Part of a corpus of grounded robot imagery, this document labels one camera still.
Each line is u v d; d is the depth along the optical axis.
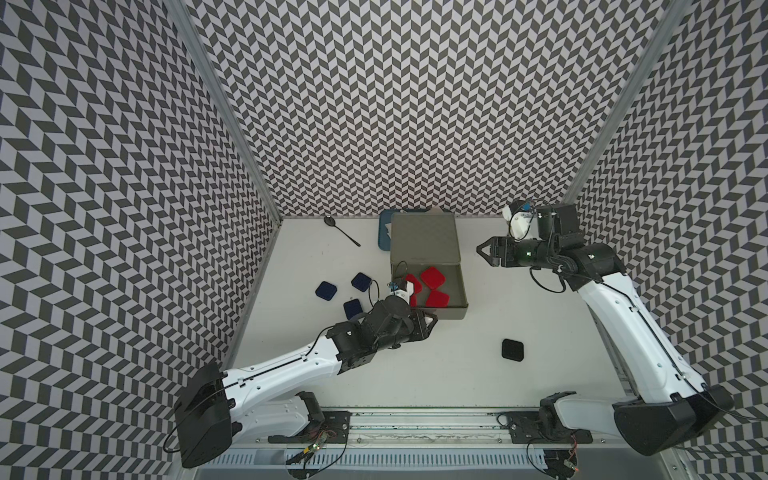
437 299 0.79
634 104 0.81
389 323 0.55
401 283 0.69
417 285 0.83
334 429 0.71
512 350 0.86
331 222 1.19
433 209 1.20
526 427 0.74
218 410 0.39
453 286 0.81
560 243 0.52
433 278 0.83
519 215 0.63
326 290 0.97
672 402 0.38
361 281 1.01
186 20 0.71
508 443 0.72
